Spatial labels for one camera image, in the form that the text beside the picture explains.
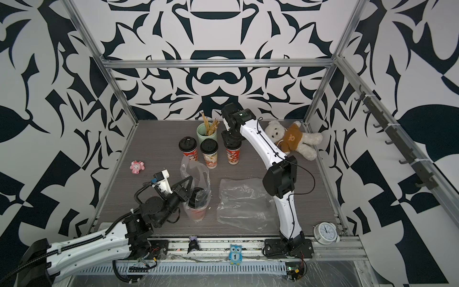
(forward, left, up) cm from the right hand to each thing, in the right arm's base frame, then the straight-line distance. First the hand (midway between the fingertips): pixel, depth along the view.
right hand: (230, 137), depth 88 cm
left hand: (-22, +16, +3) cm, 27 cm away
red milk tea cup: (-33, +12, +1) cm, 35 cm away
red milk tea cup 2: (-6, -1, -8) cm, 10 cm away
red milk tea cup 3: (-3, +20, -3) cm, 21 cm away
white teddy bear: (+7, -35, -12) cm, 38 cm away
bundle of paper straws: (+9, +11, -5) cm, 15 cm away
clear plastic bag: (-27, -7, -14) cm, 32 cm away
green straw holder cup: (+9, +16, -6) cm, 20 cm away
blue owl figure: (-47, -2, -16) cm, 50 cm away
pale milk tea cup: (-6, +10, -1) cm, 12 cm away
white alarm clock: (-40, -39, -16) cm, 58 cm away
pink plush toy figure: (-7, +50, -15) cm, 53 cm away
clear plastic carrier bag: (-20, +13, -5) cm, 24 cm away
